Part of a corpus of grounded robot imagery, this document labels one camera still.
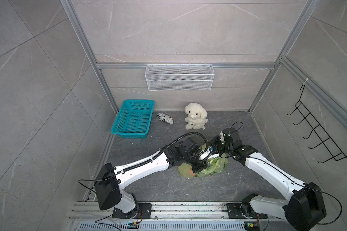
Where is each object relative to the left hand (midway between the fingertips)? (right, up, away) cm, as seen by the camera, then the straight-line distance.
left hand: (210, 162), depth 69 cm
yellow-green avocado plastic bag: (+4, -3, +5) cm, 7 cm away
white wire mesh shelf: (-14, +52, +31) cm, 62 cm away
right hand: (0, +8, +11) cm, 14 cm away
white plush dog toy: (-3, +23, +26) cm, 35 cm away
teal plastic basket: (-51, +22, +45) cm, 72 cm away
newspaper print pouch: (-25, +23, +41) cm, 54 cm away
